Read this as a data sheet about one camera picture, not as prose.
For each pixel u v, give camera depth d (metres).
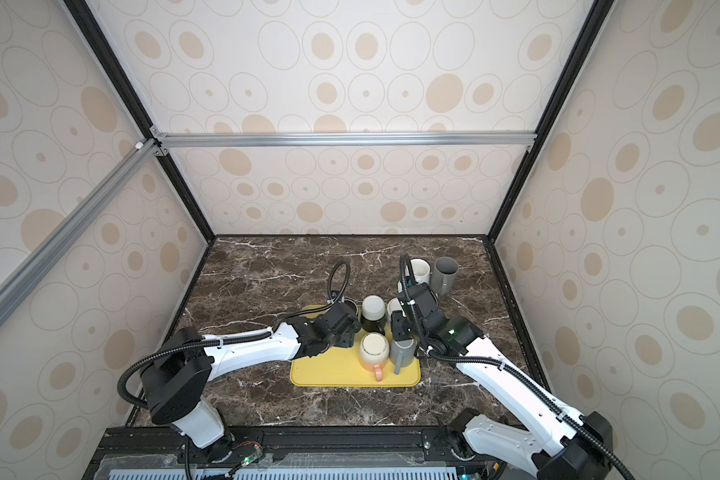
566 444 0.39
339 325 0.66
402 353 0.81
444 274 0.96
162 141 0.90
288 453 0.73
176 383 0.44
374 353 0.80
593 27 0.70
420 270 1.06
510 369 0.45
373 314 0.86
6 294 0.53
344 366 0.87
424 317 0.55
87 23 0.69
